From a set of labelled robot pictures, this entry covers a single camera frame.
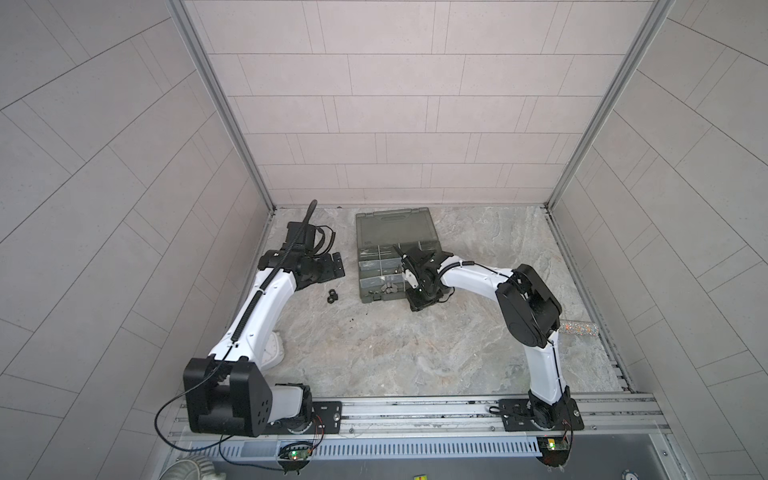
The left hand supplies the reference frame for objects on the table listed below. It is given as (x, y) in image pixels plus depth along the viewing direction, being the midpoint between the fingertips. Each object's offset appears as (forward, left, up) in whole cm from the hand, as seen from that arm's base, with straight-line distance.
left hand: (336, 265), depth 82 cm
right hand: (-4, -22, -17) cm, 28 cm away
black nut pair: (-2, +3, -14) cm, 15 cm away
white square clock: (-20, +15, -10) cm, 27 cm away
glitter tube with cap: (-13, -68, -11) cm, 70 cm away
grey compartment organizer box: (+3, -12, -11) cm, 16 cm away
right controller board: (-40, -54, -15) cm, 69 cm away
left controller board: (-42, +5, -11) cm, 44 cm away
